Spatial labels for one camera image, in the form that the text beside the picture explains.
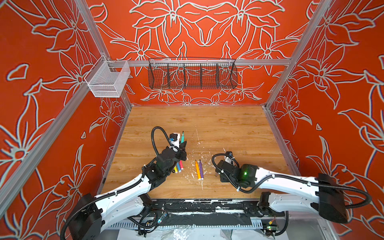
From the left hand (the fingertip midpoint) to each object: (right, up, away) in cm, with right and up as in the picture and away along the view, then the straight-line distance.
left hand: (184, 140), depth 76 cm
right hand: (+19, -19, +3) cm, 27 cm away
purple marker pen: (+10, -19, +9) cm, 23 cm away
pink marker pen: (-2, -16, +11) cm, 20 cm away
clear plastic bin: (-50, +37, +16) cm, 65 cm away
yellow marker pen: (-5, -18, +9) cm, 21 cm away
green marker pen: (-1, +2, -3) cm, 4 cm away
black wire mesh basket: (+5, +42, +21) cm, 47 cm away
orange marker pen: (+7, -19, +9) cm, 22 cm away
